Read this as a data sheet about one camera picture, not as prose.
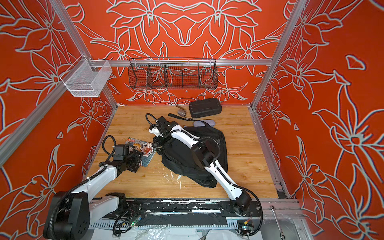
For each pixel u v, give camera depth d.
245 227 0.68
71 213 0.41
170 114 1.14
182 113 1.10
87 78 0.92
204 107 1.12
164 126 0.83
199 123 1.04
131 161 0.82
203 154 0.66
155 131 0.91
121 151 0.68
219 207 0.74
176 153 0.91
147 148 0.95
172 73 0.99
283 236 0.66
